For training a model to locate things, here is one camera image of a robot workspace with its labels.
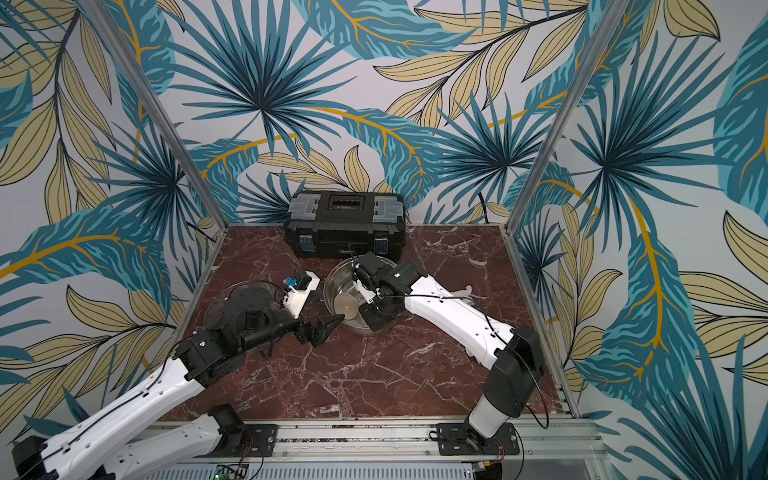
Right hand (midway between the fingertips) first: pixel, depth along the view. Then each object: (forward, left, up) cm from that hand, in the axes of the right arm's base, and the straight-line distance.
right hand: (375, 316), depth 78 cm
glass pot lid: (+12, +51, -15) cm, 54 cm away
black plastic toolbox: (+33, +9, +1) cm, 35 cm away
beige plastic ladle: (+11, +9, -12) cm, 19 cm away
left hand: (-3, +10, +10) cm, 15 cm away
